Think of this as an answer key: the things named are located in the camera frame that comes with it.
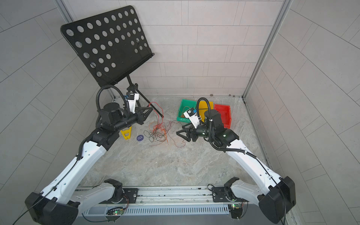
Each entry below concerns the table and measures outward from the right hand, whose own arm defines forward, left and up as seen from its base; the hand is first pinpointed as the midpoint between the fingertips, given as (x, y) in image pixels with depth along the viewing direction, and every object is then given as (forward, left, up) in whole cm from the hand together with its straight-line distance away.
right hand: (181, 131), depth 68 cm
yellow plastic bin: (+32, -16, -20) cm, 41 cm away
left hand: (+9, +13, +8) cm, 17 cm away
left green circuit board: (-29, +33, -22) cm, 49 cm away
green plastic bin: (+36, -2, -21) cm, 41 cm away
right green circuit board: (-31, -24, -25) cm, 47 cm away
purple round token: (+11, +29, -23) cm, 39 cm away
